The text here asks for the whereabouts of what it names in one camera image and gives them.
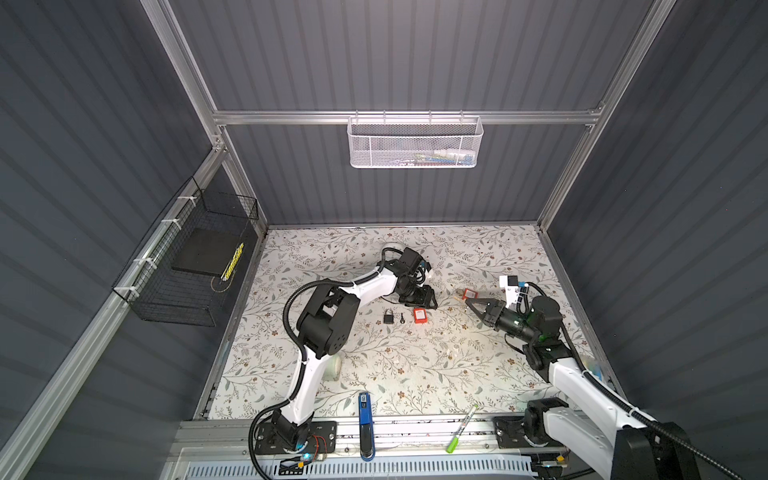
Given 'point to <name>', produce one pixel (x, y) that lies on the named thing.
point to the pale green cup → (333, 369)
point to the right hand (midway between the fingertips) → (471, 305)
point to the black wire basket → (153, 291)
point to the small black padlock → (388, 318)
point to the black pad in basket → (207, 251)
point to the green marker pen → (455, 441)
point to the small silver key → (402, 321)
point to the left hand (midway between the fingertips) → (431, 304)
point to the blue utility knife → (366, 426)
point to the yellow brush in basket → (232, 262)
